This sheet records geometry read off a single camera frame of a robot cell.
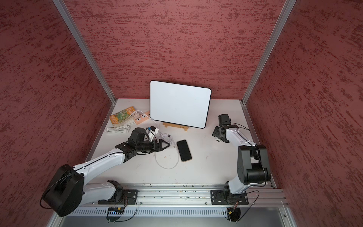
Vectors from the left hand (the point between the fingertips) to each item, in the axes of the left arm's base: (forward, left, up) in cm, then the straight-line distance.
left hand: (164, 148), depth 82 cm
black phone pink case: (+4, -11, -11) cm, 16 cm away
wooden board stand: (+19, -13, -7) cm, 24 cm away
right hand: (+12, -35, -6) cm, 37 cm away
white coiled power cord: (+18, +33, -8) cm, 39 cm away
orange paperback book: (+30, +38, -8) cm, 49 cm away
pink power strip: (+28, +21, -7) cm, 36 cm away
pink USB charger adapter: (+27, +24, -3) cm, 36 cm away
